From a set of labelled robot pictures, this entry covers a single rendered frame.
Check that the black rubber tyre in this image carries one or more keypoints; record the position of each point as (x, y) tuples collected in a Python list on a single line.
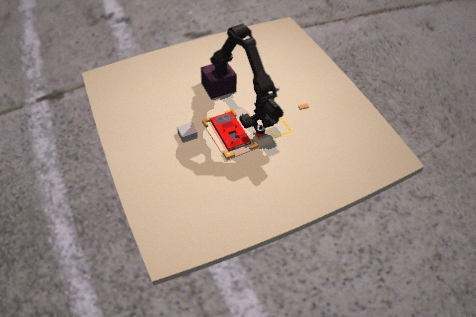
[(260, 131)]

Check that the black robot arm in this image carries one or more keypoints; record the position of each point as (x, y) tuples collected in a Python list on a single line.
[(263, 83)]

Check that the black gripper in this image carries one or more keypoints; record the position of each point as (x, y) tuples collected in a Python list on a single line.
[(251, 121)]

